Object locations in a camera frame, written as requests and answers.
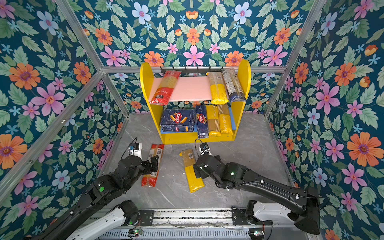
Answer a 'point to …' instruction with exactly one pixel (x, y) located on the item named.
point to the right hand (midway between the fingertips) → (201, 162)
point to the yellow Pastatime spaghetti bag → (225, 124)
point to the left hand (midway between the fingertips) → (152, 155)
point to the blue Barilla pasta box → (178, 120)
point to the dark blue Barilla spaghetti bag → (202, 121)
